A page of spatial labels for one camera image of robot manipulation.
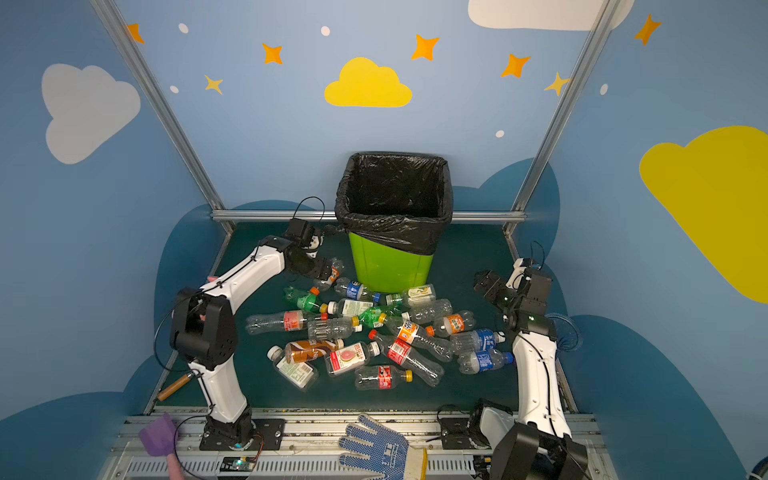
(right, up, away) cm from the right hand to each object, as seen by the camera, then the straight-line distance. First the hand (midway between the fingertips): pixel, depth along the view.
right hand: (492, 278), depth 81 cm
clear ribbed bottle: (-15, -12, +11) cm, 22 cm away
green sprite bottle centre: (-34, -13, +10) cm, 38 cm away
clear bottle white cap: (-53, -26, -1) cm, 59 cm away
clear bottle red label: (-59, -14, +8) cm, 61 cm away
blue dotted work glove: (-28, -43, -9) cm, 52 cm away
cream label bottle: (-18, -7, +15) cm, 25 cm away
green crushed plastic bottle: (-55, -8, +13) cm, 57 cm away
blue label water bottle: (-3, -19, +6) cm, 20 cm away
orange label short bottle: (-9, -14, +8) cm, 19 cm away
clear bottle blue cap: (-40, -5, +17) cm, 44 cm away
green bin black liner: (-27, +24, +23) cm, 43 cm away
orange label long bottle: (-22, -17, +5) cm, 28 cm away
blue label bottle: (-3, -23, +1) cm, 23 cm away
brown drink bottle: (-50, -20, 0) cm, 54 cm away
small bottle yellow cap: (-30, -26, -2) cm, 40 cm away
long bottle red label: (-25, -21, +3) cm, 33 cm away
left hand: (-50, +2, +13) cm, 52 cm away
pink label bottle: (-41, -23, +3) cm, 47 cm away
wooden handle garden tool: (-87, -30, 0) cm, 92 cm away
